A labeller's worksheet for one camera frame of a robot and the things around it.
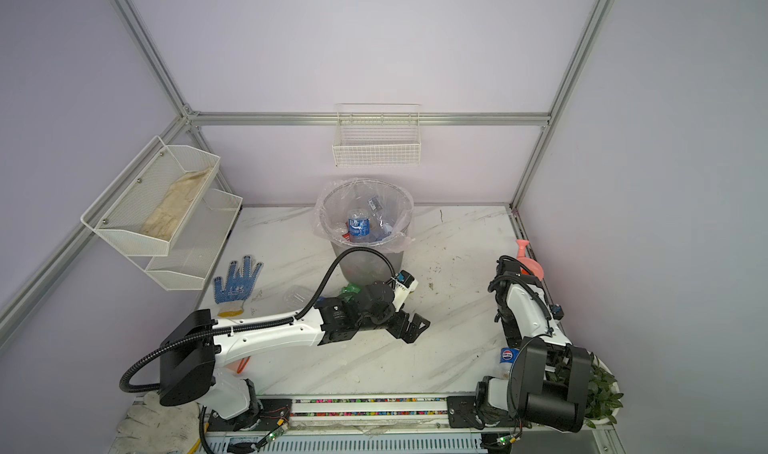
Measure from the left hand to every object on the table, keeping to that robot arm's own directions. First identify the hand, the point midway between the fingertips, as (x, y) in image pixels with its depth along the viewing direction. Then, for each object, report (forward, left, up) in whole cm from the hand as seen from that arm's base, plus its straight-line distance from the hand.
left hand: (415, 316), depth 75 cm
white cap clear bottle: (+26, +10, +4) cm, 28 cm away
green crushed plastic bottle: (+6, +17, +2) cm, 19 cm away
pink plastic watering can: (+16, -36, -1) cm, 39 cm away
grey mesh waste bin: (+18, +13, -6) cm, 23 cm away
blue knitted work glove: (+17, +56, -16) cm, 61 cm away
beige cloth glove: (+20, +66, +14) cm, 70 cm away
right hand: (+2, -28, -9) cm, 30 cm away
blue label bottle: (+24, +16, +8) cm, 30 cm away
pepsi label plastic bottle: (-7, -25, -10) cm, 28 cm away
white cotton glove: (-22, +63, -15) cm, 69 cm away
